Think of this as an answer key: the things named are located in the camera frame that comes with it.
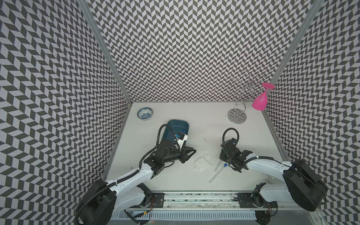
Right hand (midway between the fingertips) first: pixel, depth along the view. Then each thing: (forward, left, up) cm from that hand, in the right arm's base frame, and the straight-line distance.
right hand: (222, 157), depth 89 cm
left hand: (-3, +19, +15) cm, 24 cm away
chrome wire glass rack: (+31, -16, +4) cm, 35 cm away
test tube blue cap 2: (-6, +4, +1) cm, 7 cm away
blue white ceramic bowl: (+34, +56, +4) cm, 66 cm away
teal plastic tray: (+20, +29, +6) cm, 36 cm away
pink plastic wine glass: (+25, -23, +25) cm, 42 cm away
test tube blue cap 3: (-6, -1, +1) cm, 6 cm away
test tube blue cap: (+18, +26, +3) cm, 32 cm away
